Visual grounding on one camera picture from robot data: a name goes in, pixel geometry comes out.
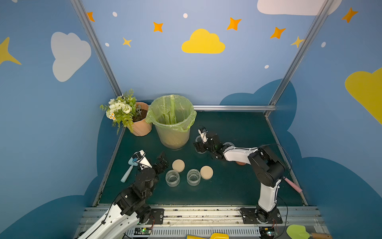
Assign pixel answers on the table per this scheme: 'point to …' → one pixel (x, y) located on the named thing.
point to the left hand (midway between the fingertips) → (163, 155)
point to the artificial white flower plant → (121, 110)
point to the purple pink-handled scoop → (293, 184)
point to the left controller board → (143, 231)
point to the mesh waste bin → (172, 139)
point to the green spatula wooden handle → (295, 231)
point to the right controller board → (266, 232)
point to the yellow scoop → (215, 235)
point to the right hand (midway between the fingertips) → (201, 139)
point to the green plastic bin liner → (171, 112)
